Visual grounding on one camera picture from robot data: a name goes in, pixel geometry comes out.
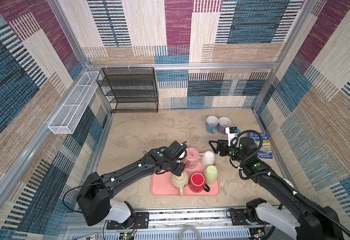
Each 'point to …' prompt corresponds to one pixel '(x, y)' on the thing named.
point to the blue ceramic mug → (212, 122)
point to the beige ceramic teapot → (180, 182)
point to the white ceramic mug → (207, 158)
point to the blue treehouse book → (265, 152)
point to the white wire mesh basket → (72, 107)
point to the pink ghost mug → (192, 158)
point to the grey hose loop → (190, 226)
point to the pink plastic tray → (161, 185)
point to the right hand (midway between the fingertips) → (213, 143)
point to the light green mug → (211, 173)
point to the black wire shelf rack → (130, 89)
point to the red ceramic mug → (197, 182)
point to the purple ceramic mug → (223, 122)
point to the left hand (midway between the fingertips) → (180, 165)
